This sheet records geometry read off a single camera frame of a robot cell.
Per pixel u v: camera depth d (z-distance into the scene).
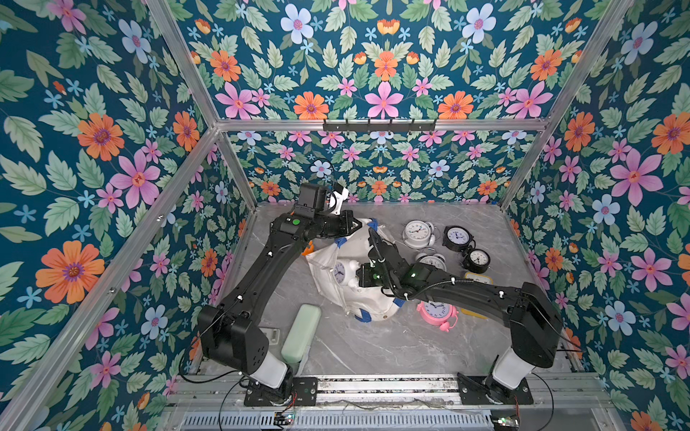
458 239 1.05
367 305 0.82
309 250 0.90
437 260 0.96
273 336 0.82
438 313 0.86
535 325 0.44
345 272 0.80
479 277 0.94
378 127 0.91
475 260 0.98
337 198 0.64
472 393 0.73
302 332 0.80
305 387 0.74
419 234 1.04
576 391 0.75
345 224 0.66
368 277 0.72
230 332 0.41
